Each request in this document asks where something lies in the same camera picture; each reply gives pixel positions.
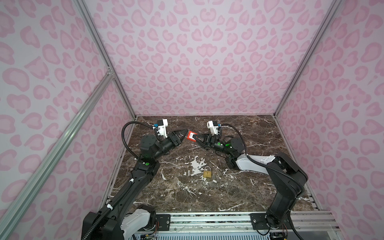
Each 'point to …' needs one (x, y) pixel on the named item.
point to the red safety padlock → (190, 135)
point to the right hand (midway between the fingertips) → (195, 139)
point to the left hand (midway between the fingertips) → (189, 130)
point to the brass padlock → (207, 174)
